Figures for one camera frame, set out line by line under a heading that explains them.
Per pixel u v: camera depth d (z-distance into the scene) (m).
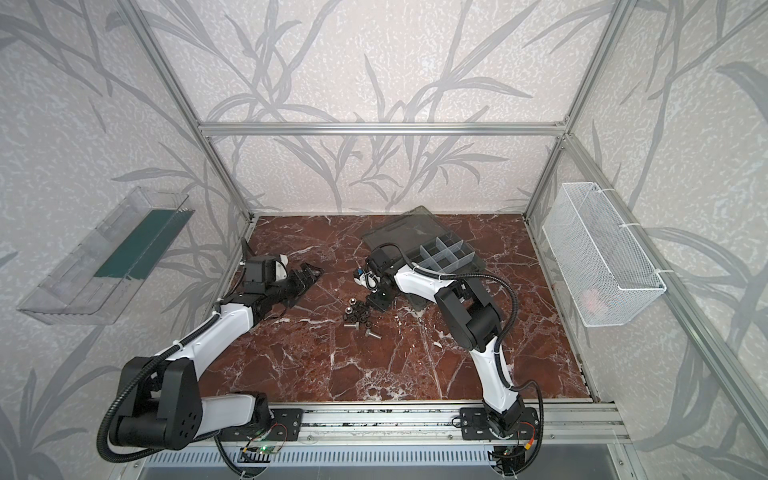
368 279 0.87
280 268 0.72
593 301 0.74
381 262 0.79
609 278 0.60
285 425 0.73
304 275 0.79
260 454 0.72
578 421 0.75
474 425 0.73
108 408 0.53
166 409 0.41
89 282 0.64
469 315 0.54
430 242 1.08
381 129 1.91
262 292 0.68
